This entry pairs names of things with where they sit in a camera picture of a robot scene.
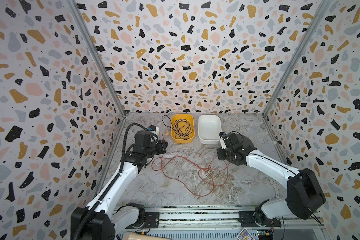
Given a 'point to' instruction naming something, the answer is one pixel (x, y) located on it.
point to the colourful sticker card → (245, 235)
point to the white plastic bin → (209, 127)
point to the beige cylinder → (137, 236)
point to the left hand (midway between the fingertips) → (167, 141)
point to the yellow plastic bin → (190, 118)
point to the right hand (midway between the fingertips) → (217, 148)
